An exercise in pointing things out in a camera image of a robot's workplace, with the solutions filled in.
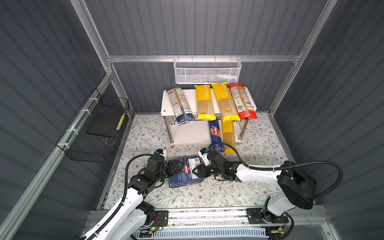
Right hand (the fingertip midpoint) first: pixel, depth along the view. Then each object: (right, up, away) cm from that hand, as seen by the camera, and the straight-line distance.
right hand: (196, 172), depth 82 cm
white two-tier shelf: (+1, +21, +17) cm, 27 cm away
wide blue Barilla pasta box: (-5, -2, -3) cm, 6 cm away
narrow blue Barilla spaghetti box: (+13, +20, +12) cm, 26 cm away
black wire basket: (-51, +21, -10) cm, 56 cm away
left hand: (-9, +4, -4) cm, 11 cm away
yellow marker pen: (-41, +28, -2) cm, 49 cm away
